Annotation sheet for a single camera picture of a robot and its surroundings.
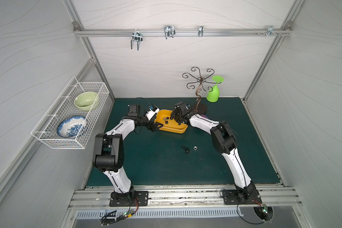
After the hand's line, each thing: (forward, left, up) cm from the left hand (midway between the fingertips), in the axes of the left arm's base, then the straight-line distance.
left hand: (158, 120), depth 92 cm
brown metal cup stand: (+17, -31, -6) cm, 36 cm away
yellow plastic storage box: (+11, -2, -11) cm, 16 cm away
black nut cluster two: (-14, -20, -11) cm, 27 cm away
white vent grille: (-49, -11, -5) cm, 51 cm away
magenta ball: (+10, -32, -8) cm, 35 cm away
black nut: (+7, -4, -11) cm, 14 cm away
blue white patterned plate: (-20, +36, +21) cm, 46 cm away
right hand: (+12, -8, -6) cm, 15 cm away
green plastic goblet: (+15, -36, +10) cm, 41 cm away
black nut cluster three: (-16, -19, -12) cm, 28 cm away
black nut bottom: (+11, -8, -12) cm, 18 cm away
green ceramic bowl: (-5, +36, +23) cm, 43 cm away
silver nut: (-14, -25, -11) cm, 30 cm away
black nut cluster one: (-13, -17, -12) cm, 24 cm away
